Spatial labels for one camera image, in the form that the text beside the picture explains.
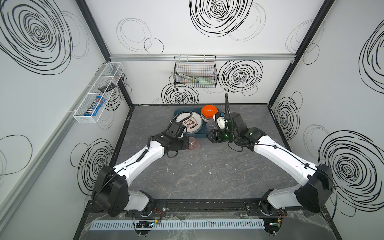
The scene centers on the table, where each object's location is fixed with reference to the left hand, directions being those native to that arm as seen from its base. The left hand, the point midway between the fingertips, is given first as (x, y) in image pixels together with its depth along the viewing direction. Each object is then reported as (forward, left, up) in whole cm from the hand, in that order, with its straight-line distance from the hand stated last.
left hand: (189, 143), depth 83 cm
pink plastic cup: (+1, -2, -4) cm, 5 cm away
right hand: (0, -10, +9) cm, 13 cm away
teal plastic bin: (+15, -8, -12) cm, 21 cm away
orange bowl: (+29, -12, -5) cm, 32 cm away
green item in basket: (+31, -9, +20) cm, 37 cm away
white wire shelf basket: (+38, +51, +19) cm, 66 cm away
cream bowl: (+23, -9, -7) cm, 26 cm away
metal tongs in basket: (+31, -1, +21) cm, 38 cm away
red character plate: (+21, -1, -11) cm, 24 cm away
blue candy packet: (+6, +46, +21) cm, 51 cm away
